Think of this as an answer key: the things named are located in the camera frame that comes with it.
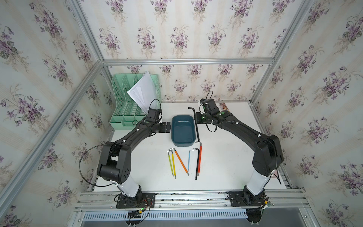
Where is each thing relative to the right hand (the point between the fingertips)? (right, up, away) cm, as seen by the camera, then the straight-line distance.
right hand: (196, 118), depth 87 cm
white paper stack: (-35, +18, +9) cm, 40 cm away
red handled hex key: (+3, -26, +1) cm, 26 cm away
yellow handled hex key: (-14, -29, -1) cm, 32 cm away
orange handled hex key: (-10, -27, +1) cm, 29 cm away
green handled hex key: (-16, -28, -1) cm, 33 cm away
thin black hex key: (+1, -28, -1) cm, 28 cm away
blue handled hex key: (-4, -27, +1) cm, 27 cm away
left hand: (-20, -6, +5) cm, 21 cm away
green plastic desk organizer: (-51, +4, +20) cm, 55 cm away
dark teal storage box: (-8, -10, +14) cm, 18 cm away
